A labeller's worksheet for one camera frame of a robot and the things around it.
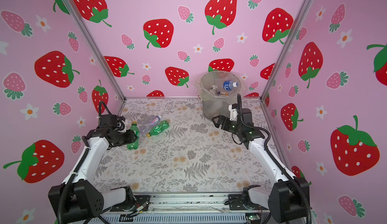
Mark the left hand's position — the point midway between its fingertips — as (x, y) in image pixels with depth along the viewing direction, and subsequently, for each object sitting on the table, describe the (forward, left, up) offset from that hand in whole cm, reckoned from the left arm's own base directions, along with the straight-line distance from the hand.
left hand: (133, 137), depth 83 cm
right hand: (+6, -47, +8) cm, 48 cm away
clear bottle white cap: (+17, -1, -13) cm, 22 cm away
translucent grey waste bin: (+37, -50, +2) cm, 62 cm away
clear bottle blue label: (+33, -56, +11) cm, 65 cm away
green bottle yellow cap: (+12, -10, -9) cm, 18 cm away
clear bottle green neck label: (+37, -47, +3) cm, 59 cm away
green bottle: (-5, -3, 0) cm, 6 cm away
